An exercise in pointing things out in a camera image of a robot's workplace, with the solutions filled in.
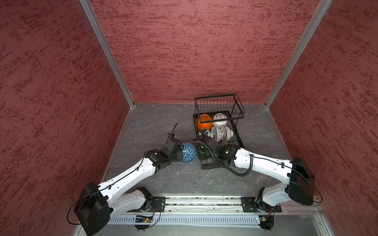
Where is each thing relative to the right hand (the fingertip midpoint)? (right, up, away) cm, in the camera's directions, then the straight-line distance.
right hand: (200, 152), depth 80 cm
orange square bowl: (+2, +17, -1) cm, 17 cm away
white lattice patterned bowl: (+17, +9, +12) cm, 23 cm away
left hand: (-12, -3, +2) cm, 13 cm away
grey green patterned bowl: (+10, +9, +16) cm, 21 cm away
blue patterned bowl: (-6, -1, +3) cm, 7 cm away
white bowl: (+15, +20, +24) cm, 35 cm away
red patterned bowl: (+15, +3, +9) cm, 18 cm away
